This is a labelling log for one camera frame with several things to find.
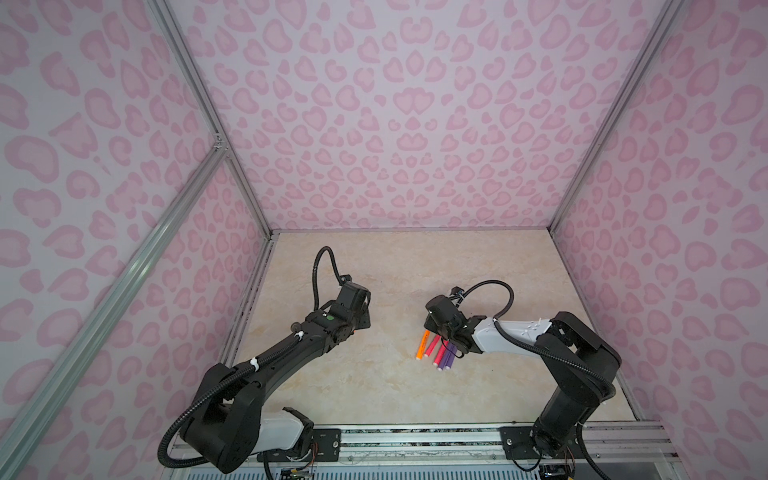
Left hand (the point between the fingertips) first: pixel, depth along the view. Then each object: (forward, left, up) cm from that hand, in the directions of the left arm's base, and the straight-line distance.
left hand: (362, 307), depth 87 cm
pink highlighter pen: (-8, -20, -10) cm, 24 cm away
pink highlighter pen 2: (-10, -22, -10) cm, 26 cm away
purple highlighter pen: (-13, -23, -9) cm, 28 cm away
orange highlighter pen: (-7, -17, -10) cm, 21 cm away
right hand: (+1, -20, -7) cm, 21 cm away
